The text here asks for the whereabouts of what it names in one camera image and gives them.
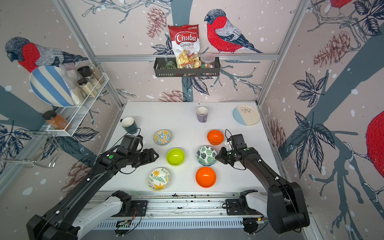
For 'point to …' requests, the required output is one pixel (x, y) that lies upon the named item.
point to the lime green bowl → (175, 157)
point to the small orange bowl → (215, 137)
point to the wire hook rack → (52, 136)
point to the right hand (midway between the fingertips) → (215, 155)
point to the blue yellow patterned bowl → (162, 137)
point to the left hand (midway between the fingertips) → (156, 154)
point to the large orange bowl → (205, 177)
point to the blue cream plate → (246, 115)
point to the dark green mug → (129, 125)
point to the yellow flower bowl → (158, 179)
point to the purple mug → (202, 112)
